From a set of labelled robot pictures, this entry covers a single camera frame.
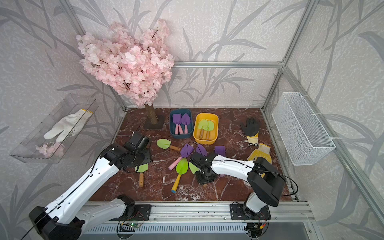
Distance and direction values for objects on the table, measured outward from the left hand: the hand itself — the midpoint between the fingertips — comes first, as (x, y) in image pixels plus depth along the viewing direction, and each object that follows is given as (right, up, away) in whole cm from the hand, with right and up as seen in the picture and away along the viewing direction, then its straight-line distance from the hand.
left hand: (149, 158), depth 75 cm
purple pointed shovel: (+15, +19, +37) cm, 44 cm away
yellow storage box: (+35, +9, +28) cm, 46 cm away
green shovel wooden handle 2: (+2, +4, +25) cm, 25 cm away
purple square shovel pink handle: (+16, -1, +20) cm, 26 cm away
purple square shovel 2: (+39, 0, +22) cm, 44 cm away
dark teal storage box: (+6, +16, +32) cm, 36 cm away
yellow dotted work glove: (+66, -1, +21) cm, 70 cm away
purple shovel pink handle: (+8, +20, +36) cm, 42 cm away
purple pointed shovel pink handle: (+27, 0, +21) cm, 34 cm away
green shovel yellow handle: (+15, -10, +14) cm, 22 cm away
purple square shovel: (+13, +12, +27) cm, 32 cm away
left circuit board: (-5, -31, -5) cm, 31 cm away
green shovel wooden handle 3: (+22, -10, +15) cm, 28 cm away
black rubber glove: (+62, +13, +32) cm, 71 cm away
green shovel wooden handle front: (+27, +16, +33) cm, 46 cm away
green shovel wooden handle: (+33, +14, +32) cm, 48 cm away
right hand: (+26, -15, +7) cm, 31 cm away
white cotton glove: (-34, +17, -7) cm, 39 cm away
